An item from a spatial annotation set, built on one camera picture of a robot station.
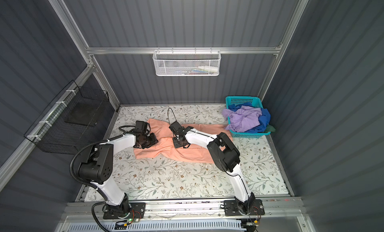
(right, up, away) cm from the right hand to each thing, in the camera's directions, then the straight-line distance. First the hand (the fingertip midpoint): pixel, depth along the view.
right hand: (180, 143), depth 97 cm
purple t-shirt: (+40, +16, -3) cm, 44 cm away
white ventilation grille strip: (+24, -35, -27) cm, 50 cm away
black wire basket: (-54, +12, -26) cm, 61 cm away
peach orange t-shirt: (-15, +8, +7) cm, 19 cm away
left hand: (-15, +2, 0) cm, 15 cm away
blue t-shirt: (+54, +16, -4) cm, 57 cm away
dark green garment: (+56, +10, -5) cm, 58 cm away
